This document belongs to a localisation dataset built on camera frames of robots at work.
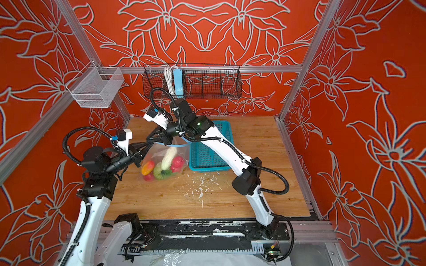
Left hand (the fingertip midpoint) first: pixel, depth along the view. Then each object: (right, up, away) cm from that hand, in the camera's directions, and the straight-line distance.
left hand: (151, 143), depth 65 cm
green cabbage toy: (-1, -16, +13) cm, 20 cm away
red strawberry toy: (+7, -13, +13) cm, 19 cm away
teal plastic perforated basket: (+20, -10, +33) cm, 40 cm away
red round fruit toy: (+9, -8, +9) cm, 15 cm away
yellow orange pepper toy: (-6, -12, +12) cm, 18 cm away
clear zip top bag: (0, -10, +12) cm, 15 cm away
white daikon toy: (+3, -9, +11) cm, 15 cm away
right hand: (-1, +2, -2) cm, 3 cm away
